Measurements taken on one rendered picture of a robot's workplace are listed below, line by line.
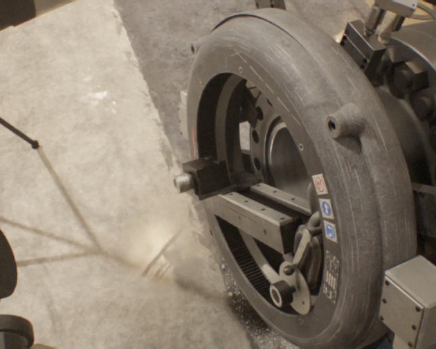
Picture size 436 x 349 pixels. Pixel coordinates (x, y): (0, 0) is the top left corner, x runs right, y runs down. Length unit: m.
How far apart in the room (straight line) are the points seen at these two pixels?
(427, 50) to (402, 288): 0.54
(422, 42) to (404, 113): 0.16
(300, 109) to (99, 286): 1.02
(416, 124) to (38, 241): 1.23
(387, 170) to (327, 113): 0.13
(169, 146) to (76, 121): 0.40
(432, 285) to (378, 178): 0.18
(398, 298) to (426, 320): 0.06
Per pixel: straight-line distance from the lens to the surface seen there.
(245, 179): 1.24
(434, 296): 0.82
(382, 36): 0.64
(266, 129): 1.23
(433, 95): 1.08
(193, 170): 1.19
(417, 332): 0.84
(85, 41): 2.54
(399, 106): 1.18
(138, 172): 1.92
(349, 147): 0.80
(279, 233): 0.99
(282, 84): 0.86
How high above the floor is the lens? 1.47
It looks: 50 degrees down
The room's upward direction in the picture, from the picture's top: 8 degrees clockwise
